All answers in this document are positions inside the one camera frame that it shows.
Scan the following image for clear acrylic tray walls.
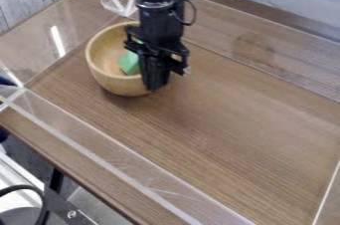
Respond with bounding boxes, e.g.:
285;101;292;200
0;0;340;225

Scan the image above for black table leg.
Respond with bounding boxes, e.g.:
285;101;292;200
49;168;64;193

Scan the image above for grey metal base plate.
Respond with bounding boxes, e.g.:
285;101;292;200
43;188;99;225

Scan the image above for brown wooden bowl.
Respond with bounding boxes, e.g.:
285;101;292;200
85;21;149;97

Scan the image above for black cable loop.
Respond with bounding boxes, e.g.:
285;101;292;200
0;184;49;225

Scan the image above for clear acrylic corner bracket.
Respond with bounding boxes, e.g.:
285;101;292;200
100;0;139;18

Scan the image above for blue object at edge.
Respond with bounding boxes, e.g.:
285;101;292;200
0;76;16;87

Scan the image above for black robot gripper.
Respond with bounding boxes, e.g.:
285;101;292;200
124;25;189;92

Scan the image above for green rectangular block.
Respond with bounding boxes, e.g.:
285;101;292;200
119;50;140;76

